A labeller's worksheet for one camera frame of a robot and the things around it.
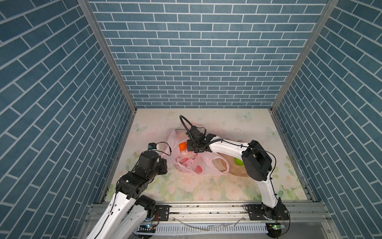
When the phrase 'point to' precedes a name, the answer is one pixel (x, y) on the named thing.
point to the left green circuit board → (146, 228)
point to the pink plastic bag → (204, 163)
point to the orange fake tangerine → (182, 146)
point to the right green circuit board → (276, 227)
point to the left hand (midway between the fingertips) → (166, 160)
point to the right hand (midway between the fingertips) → (187, 144)
